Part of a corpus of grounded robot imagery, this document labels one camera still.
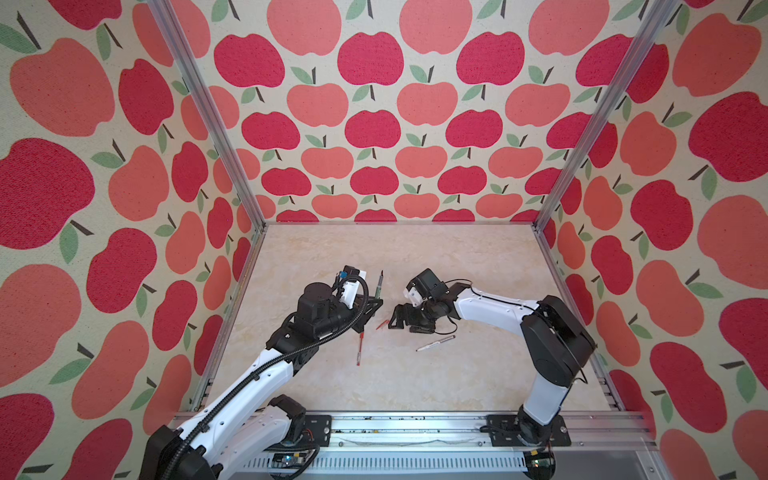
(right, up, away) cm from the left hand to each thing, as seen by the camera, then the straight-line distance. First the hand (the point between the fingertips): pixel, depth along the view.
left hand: (381, 308), depth 73 cm
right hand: (+5, -10, +15) cm, 19 cm away
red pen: (-6, -12, +18) cm, 23 cm away
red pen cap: (+1, -9, +20) cm, 21 cm away
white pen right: (+16, -14, +16) cm, 26 cm away
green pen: (-1, +5, 0) cm, 5 cm away
